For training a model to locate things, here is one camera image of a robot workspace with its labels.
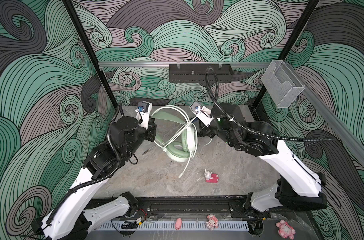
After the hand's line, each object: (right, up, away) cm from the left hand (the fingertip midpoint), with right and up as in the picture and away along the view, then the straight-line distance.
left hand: (153, 116), depth 59 cm
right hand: (+21, +1, -1) cm, 21 cm away
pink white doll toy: (+26, -49, +9) cm, 56 cm away
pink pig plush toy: (+58, -51, +6) cm, 77 cm away
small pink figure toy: (+10, -50, +10) cm, 52 cm away
